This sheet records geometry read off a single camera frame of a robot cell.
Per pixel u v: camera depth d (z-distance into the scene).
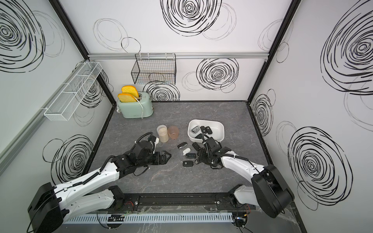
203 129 1.01
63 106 0.72
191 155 0.89
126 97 0.96
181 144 0.94
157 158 0.69
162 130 0.91
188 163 0.87
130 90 0.99
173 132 0.98
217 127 1.01
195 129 1.02
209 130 1.02
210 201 0.75
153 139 0.71
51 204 0.40
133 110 1.00
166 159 0.71
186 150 0.91
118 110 1.08
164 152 0.71
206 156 0.78
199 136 0.97
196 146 0.94
